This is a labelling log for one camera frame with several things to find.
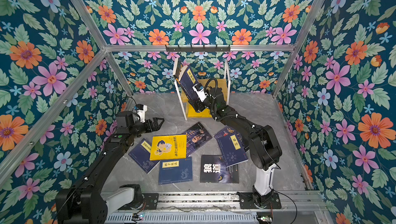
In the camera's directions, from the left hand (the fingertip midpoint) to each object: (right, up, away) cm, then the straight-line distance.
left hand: (158, 116), depth 79 cm
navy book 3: (+39, -19, +9) cm, 44 cm away
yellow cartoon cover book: (+2, -19, +10) cm, 21 cm away
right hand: (+19, +12, +6) cm, 23 cm away
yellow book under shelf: (+15, +2, +24) cm, 28 cm away
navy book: (-13, -22, +9) cm, 27 cm away
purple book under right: (+39, -13, +15) cm, 44 cm away
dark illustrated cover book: (+18, -14, +16) cm, 28 cm away
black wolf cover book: (+29, -29, +3) cm, 41 cm away
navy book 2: (+8, -30, +3) cm, 31 cm away
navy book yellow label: (+15, +20, +3) cm, 25 cm away
